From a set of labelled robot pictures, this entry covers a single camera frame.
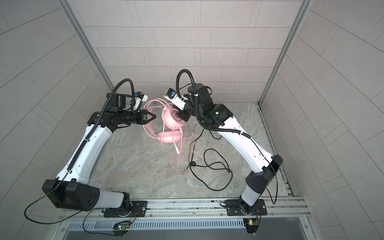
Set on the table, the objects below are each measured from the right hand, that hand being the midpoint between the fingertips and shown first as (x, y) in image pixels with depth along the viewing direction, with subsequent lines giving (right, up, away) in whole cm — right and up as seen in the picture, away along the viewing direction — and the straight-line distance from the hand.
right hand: (173, 104), depth 65 cm
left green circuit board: (-22, -53, -1) cm, 58 cm away
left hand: (-9, -4, +6) cm, 11 cm away
